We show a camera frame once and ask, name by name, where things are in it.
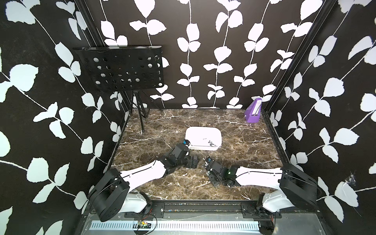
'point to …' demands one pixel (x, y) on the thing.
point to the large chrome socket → (211, 144)
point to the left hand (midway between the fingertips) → (194, 157)
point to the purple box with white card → (252, 111)
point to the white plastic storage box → (204, 138)
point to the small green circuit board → (143, 224)
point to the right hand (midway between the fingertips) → (210, 174)
